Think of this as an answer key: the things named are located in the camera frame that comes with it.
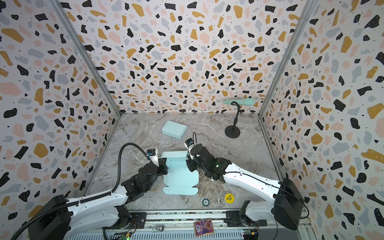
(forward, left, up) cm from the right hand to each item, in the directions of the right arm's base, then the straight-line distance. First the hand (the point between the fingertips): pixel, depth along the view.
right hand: (186, 155), depth 76 cm
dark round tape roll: (-18, -10, -19) cm, 28 cm away
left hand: (+1, +10, -4) cm, 11 cm away
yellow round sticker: (-15, -23, -19) cm, 34 cm away
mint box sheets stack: (-8, +5, -13) cm, 16 cm away
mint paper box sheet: (+29, +12, -16) cm, 35 cm away
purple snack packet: (-29, -9, -17) cm, 35 cm away
